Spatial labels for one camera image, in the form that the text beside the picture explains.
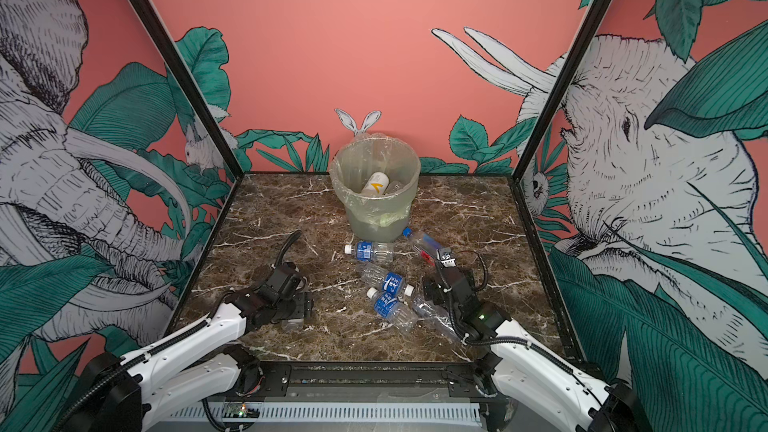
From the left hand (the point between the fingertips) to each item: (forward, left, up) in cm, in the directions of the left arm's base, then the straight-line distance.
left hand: (304, 300), depth 85 cm
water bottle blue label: (+4, -25, +3) cm, 25 cm away
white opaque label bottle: (+33, -22, +12) cm, 41 cm away
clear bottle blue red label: (+19, -37, -2) cm, 42 cm away
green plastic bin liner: (+40, -19, +20) cm, 48 cm away
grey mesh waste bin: (+21, -16, +5) cm, 27 cm away
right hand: (+4, -39, +9) cm, 40 cm away
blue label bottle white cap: (-4, -24, +2) cm, 25 cm away
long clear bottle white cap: (-6, -37, +2) cm, 38 cm away
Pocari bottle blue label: (+14, -19, +2) cm, 24 cm away
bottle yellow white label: (-7, +2, 0) cm, 7 cm away
